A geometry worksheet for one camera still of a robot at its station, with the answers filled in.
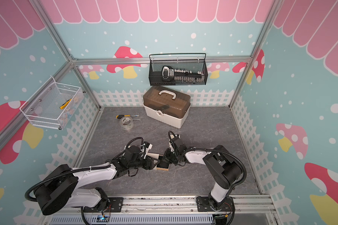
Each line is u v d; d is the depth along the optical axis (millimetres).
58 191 425
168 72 893
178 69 917
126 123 1093
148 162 743
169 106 956
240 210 727
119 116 1117
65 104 759
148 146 791
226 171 465
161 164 827
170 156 798
